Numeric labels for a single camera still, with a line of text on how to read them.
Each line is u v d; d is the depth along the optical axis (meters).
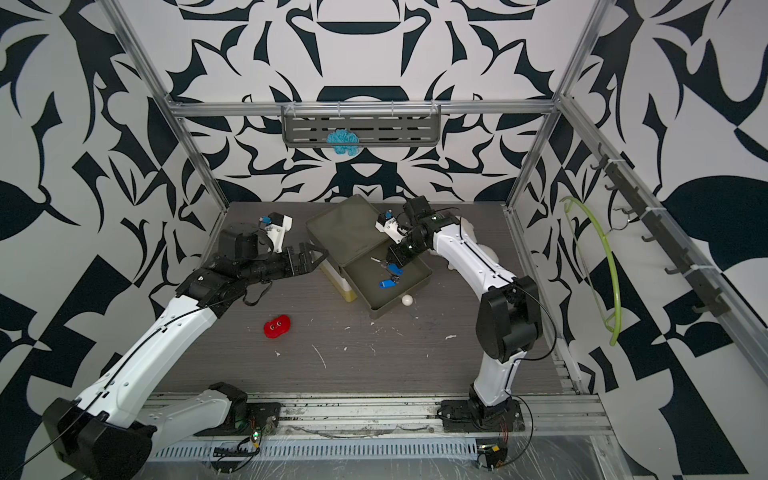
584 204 0.78
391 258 0.76
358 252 0.81
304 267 0.63
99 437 0.36
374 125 0.94
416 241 0.73
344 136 0.91
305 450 0.65
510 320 0.47
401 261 0.76
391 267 0.86
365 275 0.83
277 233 0.66
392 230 0.79
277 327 0.86
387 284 0.82
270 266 0.62
